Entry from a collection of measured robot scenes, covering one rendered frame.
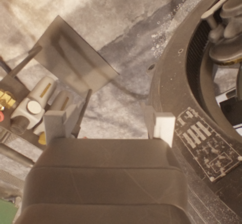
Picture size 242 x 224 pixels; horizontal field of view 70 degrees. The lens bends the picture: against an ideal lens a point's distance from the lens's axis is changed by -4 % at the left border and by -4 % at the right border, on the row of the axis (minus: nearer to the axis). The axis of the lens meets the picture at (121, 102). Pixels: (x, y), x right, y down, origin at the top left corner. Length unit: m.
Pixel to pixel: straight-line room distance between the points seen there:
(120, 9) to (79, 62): 0.34
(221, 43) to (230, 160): 0.28
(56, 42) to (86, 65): 0.19
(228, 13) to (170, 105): 0.22
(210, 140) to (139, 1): 0.72
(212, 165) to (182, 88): 0.13
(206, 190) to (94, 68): 0.88
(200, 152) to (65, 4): 0.83
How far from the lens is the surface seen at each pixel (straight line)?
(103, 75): 1.00
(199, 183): 0.20
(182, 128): 0.24
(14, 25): 1.08
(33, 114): 0.66
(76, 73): 1.04
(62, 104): 0.76
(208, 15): 0.41
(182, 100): 0.27
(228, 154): 0.20
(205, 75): 0.38
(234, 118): 0.37
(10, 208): 3.23
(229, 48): 0.39
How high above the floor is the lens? 0.84
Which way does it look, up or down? 48 degrees down
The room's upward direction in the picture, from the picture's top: 171 degrees counter-clockwise
